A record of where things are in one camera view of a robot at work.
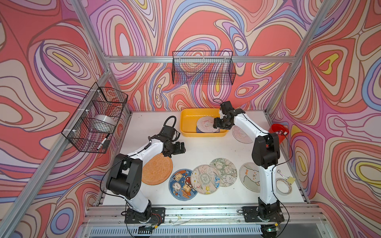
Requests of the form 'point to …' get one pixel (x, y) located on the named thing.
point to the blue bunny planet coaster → (198, 131)
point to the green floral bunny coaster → (227, 170)
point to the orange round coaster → (158, 170)
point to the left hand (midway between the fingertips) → (181, 151)
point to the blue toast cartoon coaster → (180, 186)
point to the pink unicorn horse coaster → (205, 124)
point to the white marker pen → (100, 144)
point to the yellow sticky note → (290, 180)
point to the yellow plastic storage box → (189, 118)
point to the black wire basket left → (91, 127)
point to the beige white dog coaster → (249, 176)
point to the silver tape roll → (103, 123)
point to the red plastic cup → (282, 131)
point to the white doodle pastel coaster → (205, 179)
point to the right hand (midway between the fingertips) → (218, 129)
